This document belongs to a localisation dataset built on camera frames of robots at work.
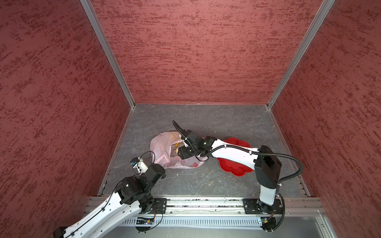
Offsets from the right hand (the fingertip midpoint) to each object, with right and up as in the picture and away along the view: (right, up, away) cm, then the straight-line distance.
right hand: (182, 156), depth 82 cm
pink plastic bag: (-11, +5, +2) cm, 12 cm away
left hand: (-13, -6, -4) cm, 15 cm away
